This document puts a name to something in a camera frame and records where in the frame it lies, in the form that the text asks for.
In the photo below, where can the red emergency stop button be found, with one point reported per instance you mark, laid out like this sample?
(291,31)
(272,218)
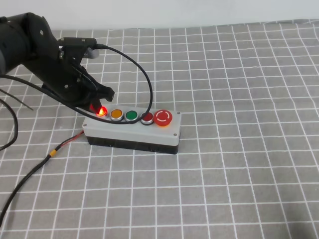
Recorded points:
(162,118)

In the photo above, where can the dark red push button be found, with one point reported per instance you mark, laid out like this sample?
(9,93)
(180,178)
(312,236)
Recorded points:
(148,119)

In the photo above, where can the grey black button switch box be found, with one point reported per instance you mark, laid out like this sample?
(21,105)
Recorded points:
(135,136)

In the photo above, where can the green push button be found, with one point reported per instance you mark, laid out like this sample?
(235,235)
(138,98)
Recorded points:
(131,116)

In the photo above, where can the grey checked tablecloth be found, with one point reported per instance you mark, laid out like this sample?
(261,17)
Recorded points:
(248,159)

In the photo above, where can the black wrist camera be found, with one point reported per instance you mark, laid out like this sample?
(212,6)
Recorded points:
(79,48)

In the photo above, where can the yellow push button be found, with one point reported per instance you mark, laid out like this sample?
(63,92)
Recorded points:
(116,115)

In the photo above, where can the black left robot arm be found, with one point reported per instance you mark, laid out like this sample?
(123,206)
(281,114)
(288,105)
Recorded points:
(27,40)

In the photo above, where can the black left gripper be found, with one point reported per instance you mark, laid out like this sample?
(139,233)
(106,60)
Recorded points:
(59,76)

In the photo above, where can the red indicator lamp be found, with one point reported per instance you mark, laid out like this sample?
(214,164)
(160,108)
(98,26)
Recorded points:
(102,112)

